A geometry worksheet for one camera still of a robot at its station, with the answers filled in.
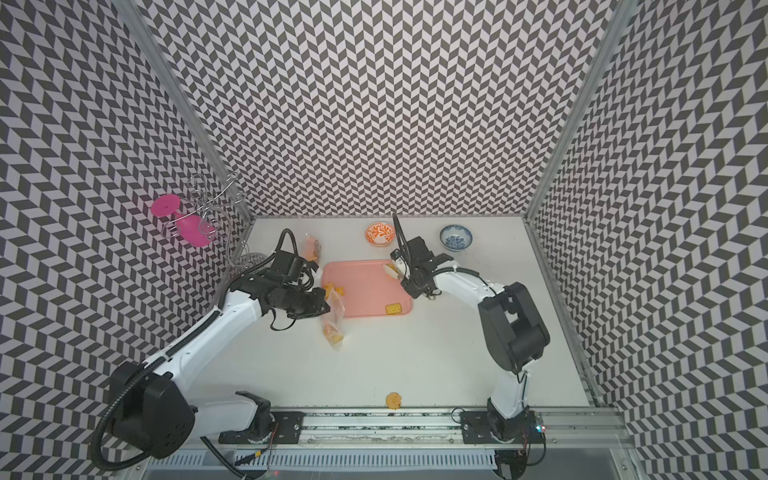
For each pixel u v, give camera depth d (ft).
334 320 2.69
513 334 1.58
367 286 3.28
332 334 2.71
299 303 2.27
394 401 2.52
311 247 3.41
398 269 2.79
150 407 1.28
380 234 3.64
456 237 3.56
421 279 2.23
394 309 3.07
